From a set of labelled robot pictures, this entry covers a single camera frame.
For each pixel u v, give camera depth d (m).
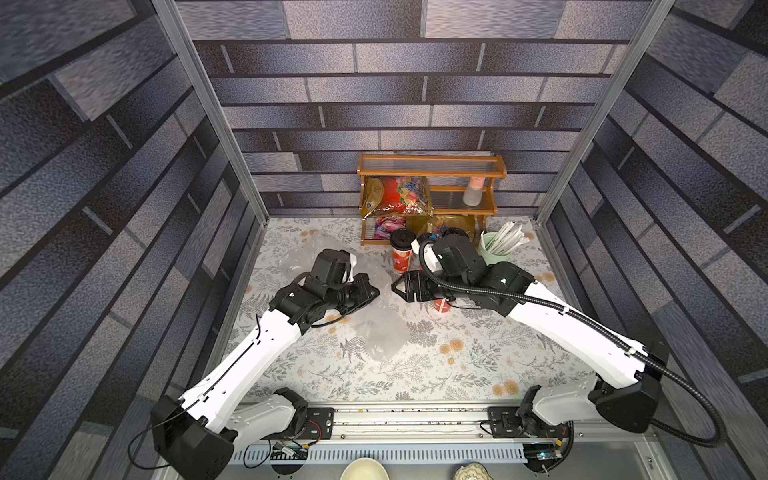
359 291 0.64
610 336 0.41
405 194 0.98
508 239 0.93
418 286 0.59
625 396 0.40
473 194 1.03
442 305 0.88
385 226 1.14
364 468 0.66
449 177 1.12
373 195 0.99
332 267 0.54
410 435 0.74
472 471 0.67
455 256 0.50
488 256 0.92
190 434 0.37
